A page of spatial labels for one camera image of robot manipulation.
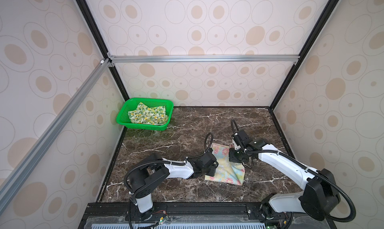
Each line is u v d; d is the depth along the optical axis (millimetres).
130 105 1124
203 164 685
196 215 729
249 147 593
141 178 461
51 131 545
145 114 1124
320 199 402
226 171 853
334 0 689
